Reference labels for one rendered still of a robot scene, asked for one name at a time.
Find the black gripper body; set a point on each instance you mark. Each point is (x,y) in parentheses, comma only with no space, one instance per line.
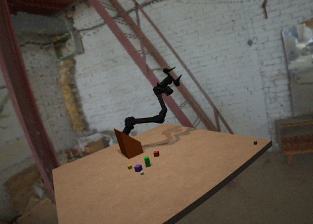
(169,78)

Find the purple block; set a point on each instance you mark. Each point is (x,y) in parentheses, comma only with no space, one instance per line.
(138,168)

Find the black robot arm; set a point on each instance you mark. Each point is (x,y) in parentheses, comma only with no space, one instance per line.
(158,90)

